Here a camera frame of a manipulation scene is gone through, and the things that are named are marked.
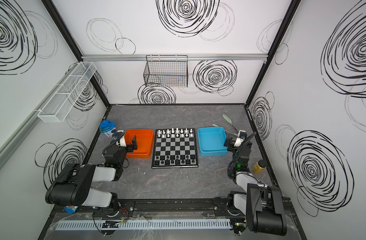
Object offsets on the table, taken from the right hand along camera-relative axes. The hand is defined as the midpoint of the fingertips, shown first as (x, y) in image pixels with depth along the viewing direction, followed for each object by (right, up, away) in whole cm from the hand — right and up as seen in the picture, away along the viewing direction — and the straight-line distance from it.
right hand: (235, 135), depth 85 cm
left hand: (-63, -1, +4) cm, 63 cm away
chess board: (-35, -10, +9) cm, 38 cm away
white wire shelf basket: (-92, +21, -9) cm, 94 cm away
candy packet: (-86, -36, -11) cm, 94 cm away
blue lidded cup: (-79, +4, +9) cm, 80 cm away
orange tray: (-55, -5, +12) cm, 57 cm away
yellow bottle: (+11, -17, -5) cm, 21 cm away
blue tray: (-11, -6, +16) cm, 20 cm away
